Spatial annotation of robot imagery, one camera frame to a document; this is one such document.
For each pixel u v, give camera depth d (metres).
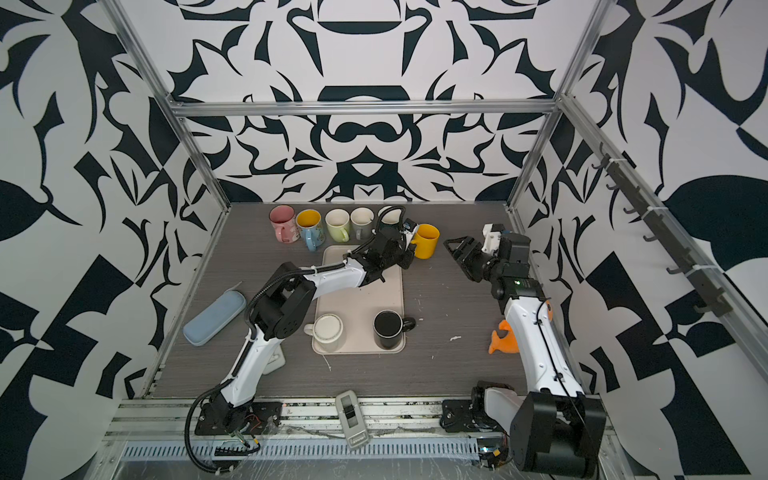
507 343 0.83
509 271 0.60
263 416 0.74
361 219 1.07
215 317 0.88
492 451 0.71
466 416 0.75
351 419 0.71
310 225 0.99
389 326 0.79
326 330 0.81
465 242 0.71
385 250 0.78
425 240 0.96
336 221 1.05
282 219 1.03
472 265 0.70
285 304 0.57
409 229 0.85
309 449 0.71
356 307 0.94
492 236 0.73
